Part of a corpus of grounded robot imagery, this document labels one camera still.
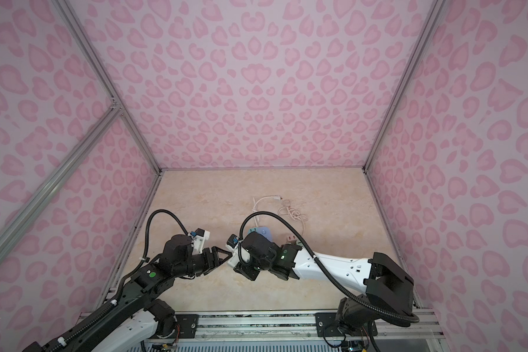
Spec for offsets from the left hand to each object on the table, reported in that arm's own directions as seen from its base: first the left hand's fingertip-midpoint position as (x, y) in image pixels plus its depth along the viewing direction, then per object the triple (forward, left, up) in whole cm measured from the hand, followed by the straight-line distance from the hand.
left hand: (231, 262), depth 74 cm
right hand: (0, -2, -2) cm, 3 cm away
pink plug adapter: (-1, -19, +20) cm, 28 cm away
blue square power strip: (+17, -11, -10) cm, 22 cm away
